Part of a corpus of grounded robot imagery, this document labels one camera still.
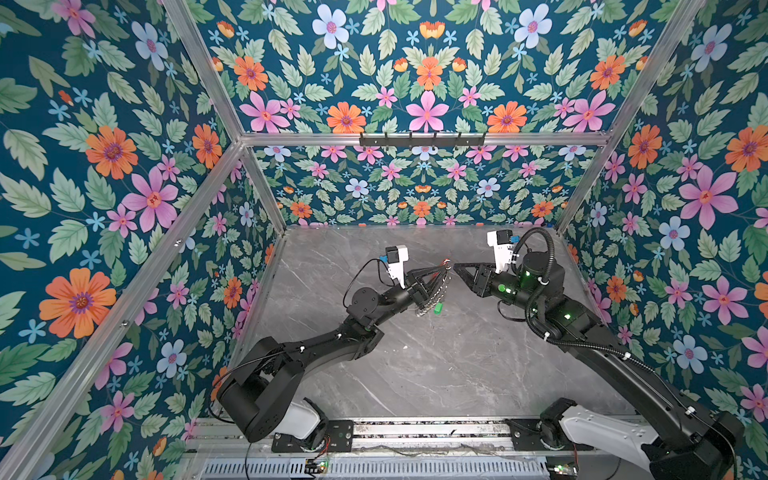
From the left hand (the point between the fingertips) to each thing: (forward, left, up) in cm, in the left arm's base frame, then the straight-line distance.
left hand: (449, 268), depth 63 cm
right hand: (+3, -3, -3) cm, 5 cm away
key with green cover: (+10, -2, -36) cm, 38 cm away
